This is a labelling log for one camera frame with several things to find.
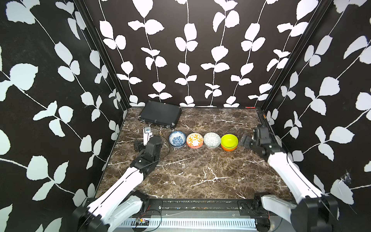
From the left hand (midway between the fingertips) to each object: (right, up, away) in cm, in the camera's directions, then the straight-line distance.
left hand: (147, 135), depth 79 cm
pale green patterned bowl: (+39, -5, +19) cm, 44 cm away
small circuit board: (0, -42, -9) cm, 43 cm away
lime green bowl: (+51, -5, +16) cm, 53 cm away
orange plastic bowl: (+48, -11, +13) cm, 51 cm away
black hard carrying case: (+1, +14, +31) cm, 34 cm away
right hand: (+58, -2, +6) cm, 58 cm away
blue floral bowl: (+15, -5, +19) cm, 25 cm away
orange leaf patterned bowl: (+27, -6, +19) cm, 34 cm away
